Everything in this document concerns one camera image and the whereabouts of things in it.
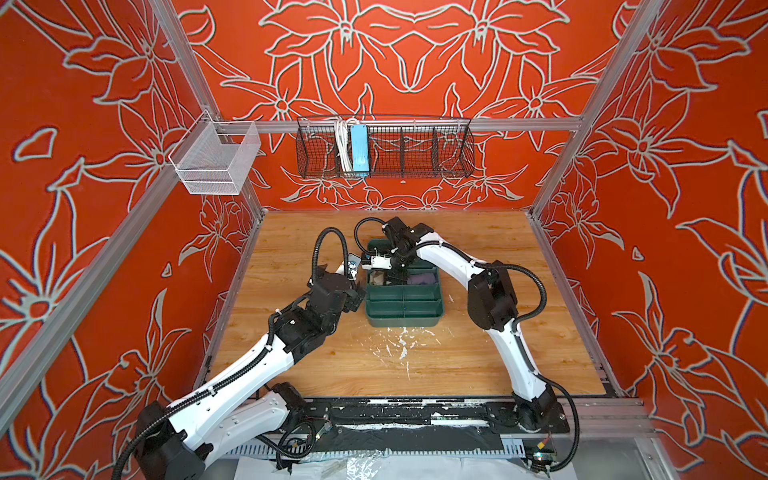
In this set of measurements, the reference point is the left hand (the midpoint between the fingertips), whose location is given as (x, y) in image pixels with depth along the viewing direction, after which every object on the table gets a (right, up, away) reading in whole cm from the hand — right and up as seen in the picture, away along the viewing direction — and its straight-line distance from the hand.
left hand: (340, 271), depth 75 cm
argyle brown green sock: (+9, -4, +17) cm, 19 cm away
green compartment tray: (+17, -13, +19) cm, 29 cm away
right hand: (+11, -3, +20) cm, 23 cm away
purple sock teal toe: (+26, -4, +18) cm, 31 cm away
